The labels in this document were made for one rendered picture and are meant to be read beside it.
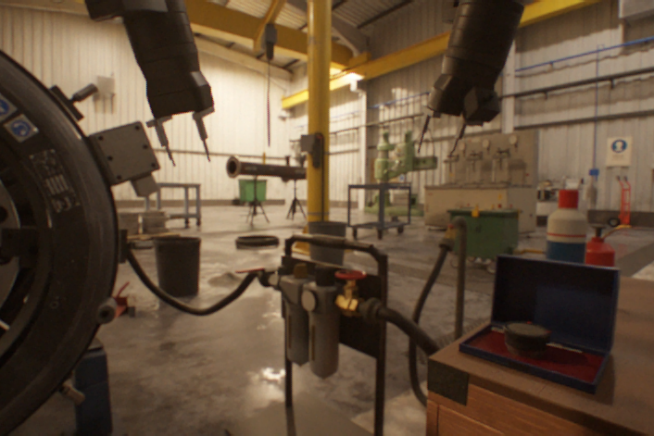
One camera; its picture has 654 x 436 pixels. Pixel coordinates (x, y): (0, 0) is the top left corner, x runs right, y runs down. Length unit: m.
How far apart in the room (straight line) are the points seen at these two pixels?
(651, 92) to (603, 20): 2.16
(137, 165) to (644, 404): 0.84
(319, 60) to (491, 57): 3.87
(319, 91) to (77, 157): 3.62
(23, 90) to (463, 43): 0.66
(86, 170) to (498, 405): 0.72
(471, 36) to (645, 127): 10.23
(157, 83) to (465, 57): 0.37
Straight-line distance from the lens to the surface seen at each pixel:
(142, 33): 0.48
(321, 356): 0.91
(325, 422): 1.19
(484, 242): 3.32
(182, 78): 0.48
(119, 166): 0.77
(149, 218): 5.08
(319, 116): 4.12
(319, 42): 4.38
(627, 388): 0.54
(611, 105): 10.89
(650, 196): 10.48
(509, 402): 0.49
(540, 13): 11.46
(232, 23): 13.34
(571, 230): 0.74
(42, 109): 0.74
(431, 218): 6.97
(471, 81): 0.49
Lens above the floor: 0.69
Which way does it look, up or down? 4 degrees down
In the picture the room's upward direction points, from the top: straight up
